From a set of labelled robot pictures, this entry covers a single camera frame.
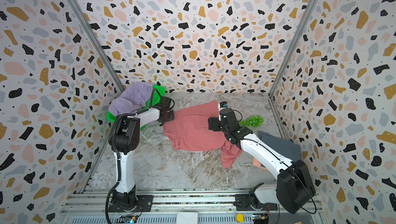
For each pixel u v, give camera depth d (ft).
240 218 2.15
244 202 2.42
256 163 2.80
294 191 1.34
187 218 2.18
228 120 2.02
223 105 2.40
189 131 3.30
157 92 3.03
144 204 2.40
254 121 3.29
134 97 3.71
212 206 2.40
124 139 1.88
